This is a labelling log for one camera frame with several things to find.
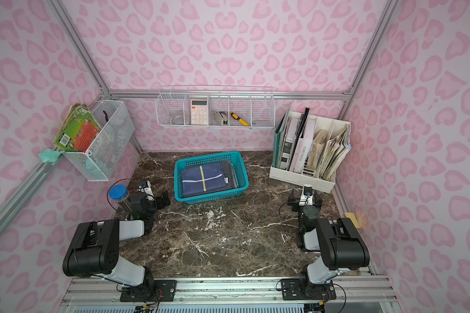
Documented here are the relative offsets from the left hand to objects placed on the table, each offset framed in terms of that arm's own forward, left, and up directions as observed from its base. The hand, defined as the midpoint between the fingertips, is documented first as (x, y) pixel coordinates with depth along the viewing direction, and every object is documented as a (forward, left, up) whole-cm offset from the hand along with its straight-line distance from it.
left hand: (155, 190), depth 94 cm
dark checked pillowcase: (+8, -35, 0) cm, 36 cm away
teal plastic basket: (+18, -19, +2) cm, 26 cm away
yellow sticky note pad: (-9, -96, -10) cm, 96 cm away
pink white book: (+14, -71, +16) cm, 74 cm away
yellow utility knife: (+29, -41, +19) cm, 54 cm away
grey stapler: (+32, -31, +19) cm, 48 cm away
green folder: (+15, -59, +20) cm, 64 cm away
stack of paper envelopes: (+12, -82, +11) cm, 84 cm away
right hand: (-3, -70, +5) cm, 70 cm away
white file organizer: (+4, -81, -1) cm, 82 cm away
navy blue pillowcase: (+7, -22, 0) cm, 23 cm away
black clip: (+24, +20, +26) cm, 40 cm away
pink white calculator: (+30, -21, +23) cm, 44 cm away
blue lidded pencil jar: (-10, +7, +13) cm, 17 cm away
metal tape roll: (+27, -10, +21) cm, 36 cm away
